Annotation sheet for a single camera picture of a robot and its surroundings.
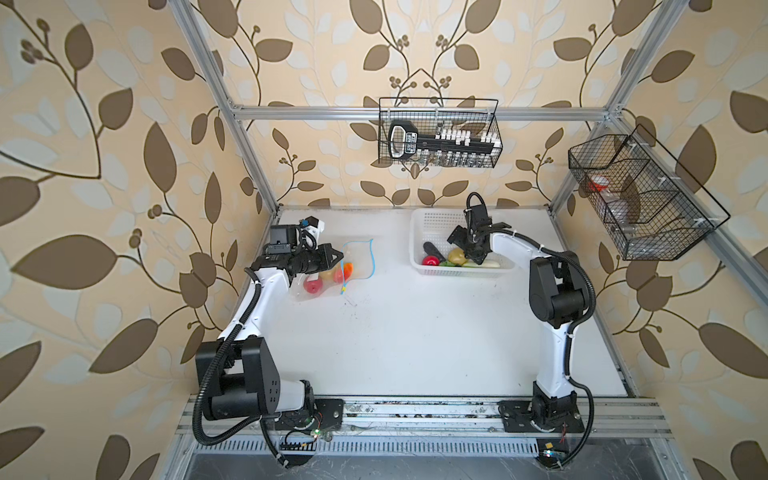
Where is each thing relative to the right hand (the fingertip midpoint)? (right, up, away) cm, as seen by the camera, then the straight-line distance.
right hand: (459, 247), depth 103 cm
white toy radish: (+7, -5, -7) cm, 11 cm away
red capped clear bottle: (+34, +18, -22) cm, 44 cm away
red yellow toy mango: (-38, -7, -7) cm, 39 cm away
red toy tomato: (-11, -4, -5) cm, 13 cm away
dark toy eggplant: (-9, -1, +2) cm, 10 cm away
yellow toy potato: (-45, -9, -6) cm, 46 cm away
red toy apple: (-49, -12, -9) cm, 51 cm away
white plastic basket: (-7, +8, +9) cm, 14 cm away
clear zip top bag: (-36, -5, +3) cm, 36 cm away
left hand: (-37, -1, -20) cm, 42 cm away
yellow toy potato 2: (-2, -3, -4) cm, 5 cm away
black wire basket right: (+41, +11, -29) cm, 52 cm away
